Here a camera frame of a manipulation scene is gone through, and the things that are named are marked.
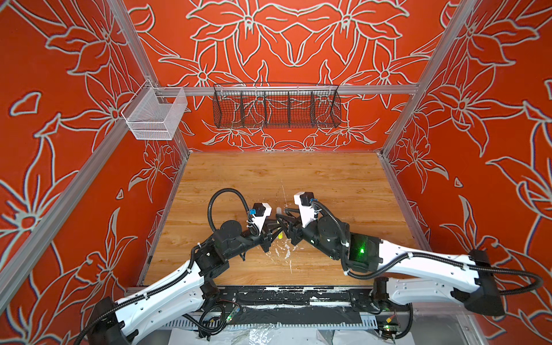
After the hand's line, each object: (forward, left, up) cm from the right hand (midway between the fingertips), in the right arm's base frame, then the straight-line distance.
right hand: (276, 214), depth 63 cm
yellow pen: (-4, -1, -7) cm, 8 cm away
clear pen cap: (+1, -1, 0) cm, 1 cm away
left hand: (0, -2, -5) cm, 6 cm away
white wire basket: (+51, +54, +2) cm, 74 cm away
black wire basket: (+56, -1, +2) cm, 56 cm away
